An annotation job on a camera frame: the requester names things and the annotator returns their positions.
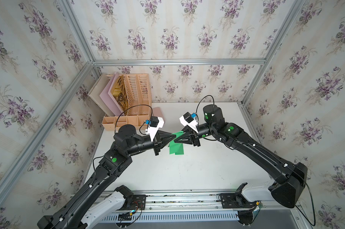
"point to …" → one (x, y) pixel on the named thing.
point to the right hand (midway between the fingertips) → (177, 139)
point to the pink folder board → (107, 97)
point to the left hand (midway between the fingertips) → (176, 138)
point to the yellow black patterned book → (119, 92)
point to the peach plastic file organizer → (137, 92)
